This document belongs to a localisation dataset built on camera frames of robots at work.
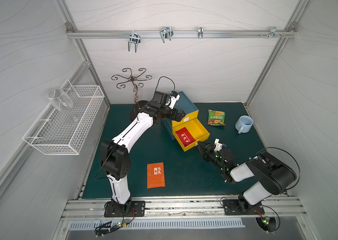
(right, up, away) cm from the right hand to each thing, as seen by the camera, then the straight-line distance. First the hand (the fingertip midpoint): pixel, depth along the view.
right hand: (198, 143), depth 86 cm
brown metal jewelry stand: (-42, +26, +28) cm, 56 cm away
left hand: (-11, +18, -2) cm, 22 cm away
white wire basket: (-66, +12, -17) cm, 69 cm away
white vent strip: (+3, -36, -16) cm, 39 cm away
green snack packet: (+17, +15, +22) cm, 32 cm away
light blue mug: (+34, +11, +15) cm, 38 cm away
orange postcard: (-25, -18, -2) cm, 31 cm away
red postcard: (-7, +3, +7) cm, 10 cm away
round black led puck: (+32, -37, -14) cm, 51 cm away
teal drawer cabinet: (-9, +25, +9) cm, 28 cm away
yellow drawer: (0, +7, +10) cm, 12 cm away
